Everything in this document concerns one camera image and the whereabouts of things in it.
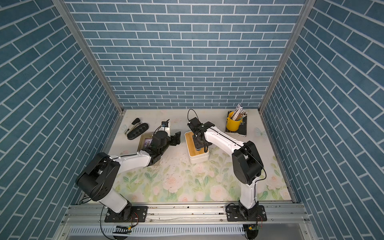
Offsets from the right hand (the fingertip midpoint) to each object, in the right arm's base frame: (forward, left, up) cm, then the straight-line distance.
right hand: (203, 144), depth 91 cm
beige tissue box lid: (+2, +38, +1) cm, 38 cm away
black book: (+17, -27, -7) cm, 33 cm away
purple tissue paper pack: (0, +35, -1) cm, 35 cm away
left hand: (+4, +15, +5) cm, 16 cm away
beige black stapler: (+14, +51, -3) cm, 53 cm away
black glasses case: (+10, +46, -5) cm, 48 cm away
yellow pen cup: (+16, -19, 0) cm, 25 cm away
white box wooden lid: (-7, +5, +2) cm, 9 cm away
